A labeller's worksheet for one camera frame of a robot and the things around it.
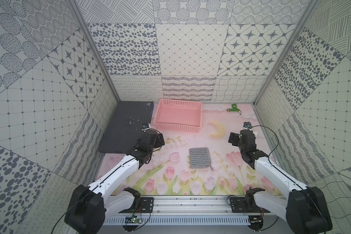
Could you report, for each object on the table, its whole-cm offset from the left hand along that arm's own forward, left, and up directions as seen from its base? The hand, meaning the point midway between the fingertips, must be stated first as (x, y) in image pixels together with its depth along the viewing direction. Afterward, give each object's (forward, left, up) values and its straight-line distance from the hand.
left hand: (151, 133), depth 84 cm
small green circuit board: (-40, +5, -16) cm, 44 cm away
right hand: (+2, -54, -4) cm, 54 cm away
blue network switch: (+12, +22, -11) cm, 27 cm away
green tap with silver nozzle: (+33, -60, -13) cm, 69 cm away
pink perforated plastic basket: (+28, -10, -15) cm, 33 cm away
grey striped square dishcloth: (-9, -29, -14) cm, 33 cm away
